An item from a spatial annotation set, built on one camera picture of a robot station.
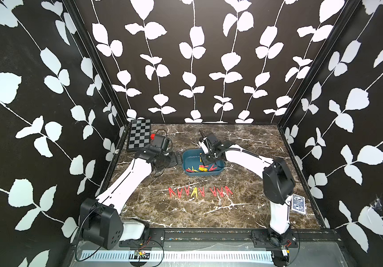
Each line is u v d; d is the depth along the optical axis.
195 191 0.88
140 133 1.11
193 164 0.99
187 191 0.88
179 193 0.87
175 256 0.70
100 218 0.39
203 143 0.76
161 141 0.63
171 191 0.88
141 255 0.70
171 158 0.73
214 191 0.88
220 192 0.88
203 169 0.96
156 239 0.75
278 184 0.50
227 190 0.88
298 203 0.84
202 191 0.88
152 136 1.14
